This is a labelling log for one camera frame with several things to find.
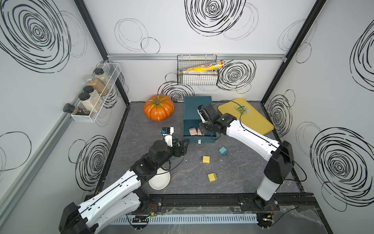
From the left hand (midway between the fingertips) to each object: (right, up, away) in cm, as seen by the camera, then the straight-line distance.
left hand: (183, 140), depth 73 cm
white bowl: (-13, -24, +7) cm, 28 cm away
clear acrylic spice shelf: (-50, +44, +27) cm, 72 cm away
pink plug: (+5, +3, +10) cm, 11 cm away
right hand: (+11, +7, +10) cm, 16 cm away
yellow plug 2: (+16, -22, +8) cm, 28 cm away
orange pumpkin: (-18, +18, +27) cm, 37 cm away
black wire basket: (+9, +35, +14) cm, 39 cm away
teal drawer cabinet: (+4, +10, +16) cm, 19 cm away
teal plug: (+24, -10, +18) cm, 32 cm away
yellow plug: (+13, -14, +14) cm, 24 cm away
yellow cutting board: (+48, +13, +39) cm, 63 cm away
